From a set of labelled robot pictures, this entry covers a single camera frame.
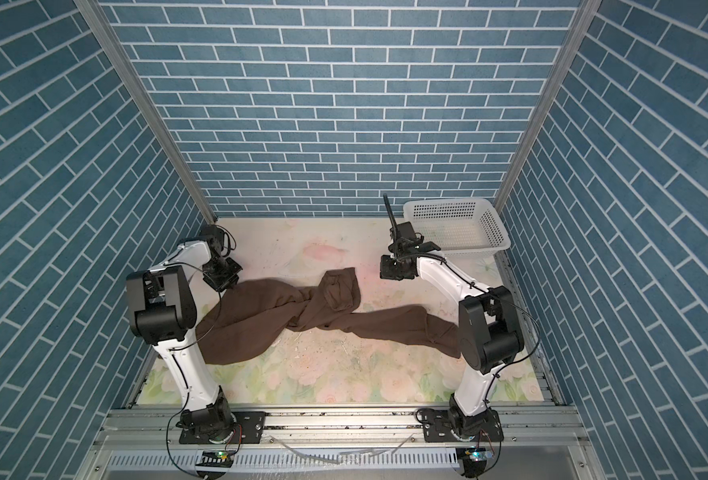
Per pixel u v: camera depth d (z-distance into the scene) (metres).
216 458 0.72
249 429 0.73
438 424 0.74
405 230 0.74
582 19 0.72
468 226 1.19
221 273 0.84
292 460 0.70
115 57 0.77
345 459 0.71
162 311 0.54
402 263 0.68
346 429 0.75
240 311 0.93
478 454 0.72
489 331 0.48
